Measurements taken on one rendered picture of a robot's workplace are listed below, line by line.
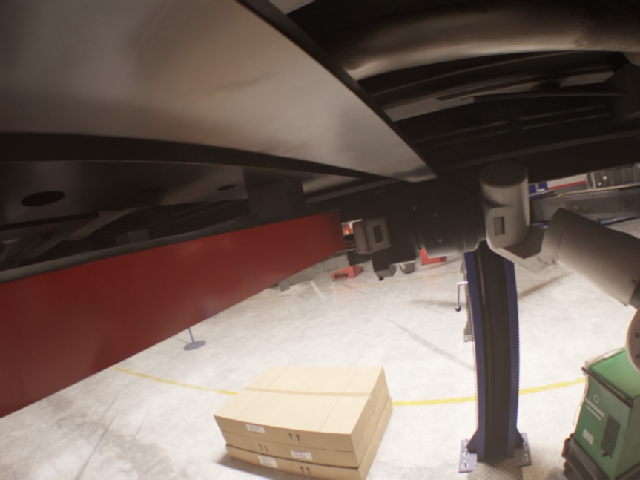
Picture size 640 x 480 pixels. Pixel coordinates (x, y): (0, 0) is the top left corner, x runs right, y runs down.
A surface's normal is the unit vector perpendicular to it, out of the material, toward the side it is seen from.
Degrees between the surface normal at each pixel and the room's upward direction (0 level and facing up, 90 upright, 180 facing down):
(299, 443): 90
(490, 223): 123
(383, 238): 90
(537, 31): 129
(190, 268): 92
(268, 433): 89
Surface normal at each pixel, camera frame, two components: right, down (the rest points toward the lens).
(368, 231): 0.57, -0.08
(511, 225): -0.22, 0.65
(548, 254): -0.81, 0.56
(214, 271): 0.90, -0.14
